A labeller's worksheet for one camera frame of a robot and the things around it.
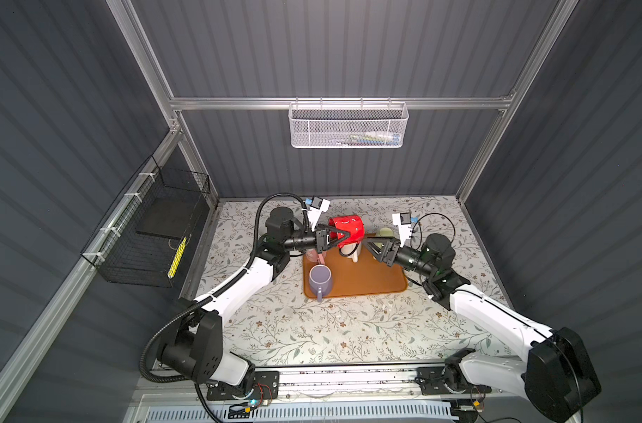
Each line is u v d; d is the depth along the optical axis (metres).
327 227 0.73
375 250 0.72
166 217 0.75
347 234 0.71
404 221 0.68
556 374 0.40
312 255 0.96
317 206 0.68
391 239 0.67
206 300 0.45
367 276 0.94
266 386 0.73
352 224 0.70
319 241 0.65
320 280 0.86
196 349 0.43
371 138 0.92
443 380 0.72
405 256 0.67
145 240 0.72
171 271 0.66
